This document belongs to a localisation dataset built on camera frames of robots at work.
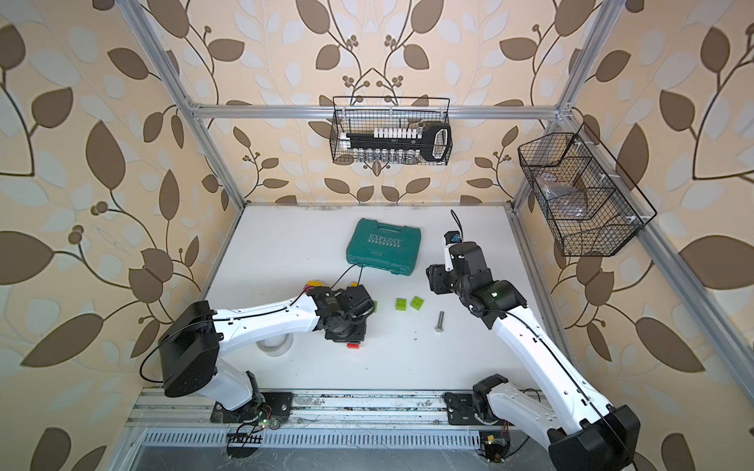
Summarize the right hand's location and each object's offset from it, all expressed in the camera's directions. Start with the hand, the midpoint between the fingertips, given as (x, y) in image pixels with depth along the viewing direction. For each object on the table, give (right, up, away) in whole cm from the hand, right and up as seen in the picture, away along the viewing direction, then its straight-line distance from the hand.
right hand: (439, 270), depth 78 cm
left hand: (-22, -19, +3) cm, 29 cm away
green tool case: (-14, +5, +24) cm, 28 cm away
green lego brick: (-17, -8, -9) cm, 20 cm away
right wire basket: (+37, +17, -4) cm, 41 cm away
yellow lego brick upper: (-39, -7, +21) cm, 45 cm away
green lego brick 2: (-10, -13, +15) cm, 22 cm away
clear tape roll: (-45, -24, +5) cm, 51 cm away
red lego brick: (-24, -21, +2) cm, 32 cm away
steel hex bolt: (+2, -19, +10) cm, 22 cm away
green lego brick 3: (-5, -13, +16) cm, 21 cm away
